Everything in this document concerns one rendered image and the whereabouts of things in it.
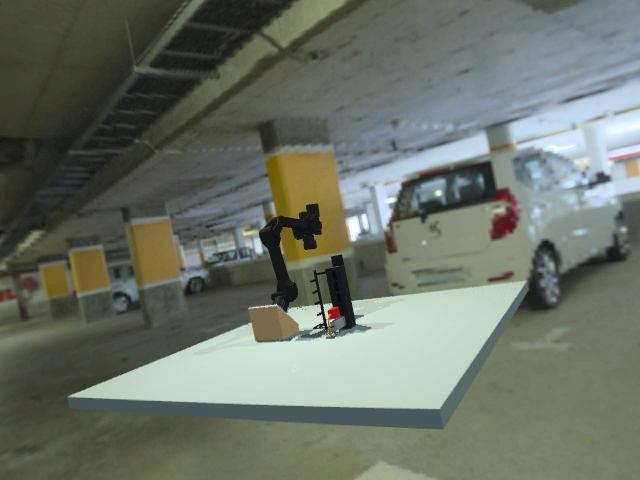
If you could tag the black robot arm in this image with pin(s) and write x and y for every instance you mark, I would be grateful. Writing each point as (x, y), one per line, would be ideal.
(270, 237)

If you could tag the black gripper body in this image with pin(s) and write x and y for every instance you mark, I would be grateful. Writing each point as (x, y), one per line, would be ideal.
(310, 243)

